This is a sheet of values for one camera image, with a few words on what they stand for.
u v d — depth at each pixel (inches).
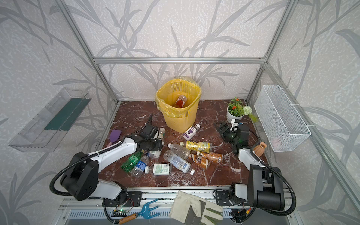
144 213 27.4
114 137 39.2
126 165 33.0
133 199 28.8
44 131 25.1
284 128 24.3
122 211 27.8
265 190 16.6
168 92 37.8
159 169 31.7
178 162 31.9
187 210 27.8
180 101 39.1
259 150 31.8
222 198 28.9
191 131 38.0
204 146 34.4
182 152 32.9
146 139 26.7
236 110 37.7
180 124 34.6
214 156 33.0
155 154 32.0
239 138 26.8
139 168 31.7
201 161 32.3
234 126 31.2
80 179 16.6
